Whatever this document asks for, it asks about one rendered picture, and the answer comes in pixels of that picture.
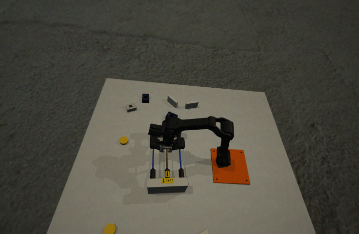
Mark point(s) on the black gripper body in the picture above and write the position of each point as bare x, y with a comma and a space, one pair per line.
179, 142

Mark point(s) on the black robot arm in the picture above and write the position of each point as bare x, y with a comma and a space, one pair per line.
174, 125

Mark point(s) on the three-wire cable run between two white terminal blocks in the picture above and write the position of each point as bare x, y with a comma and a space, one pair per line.
167, 184

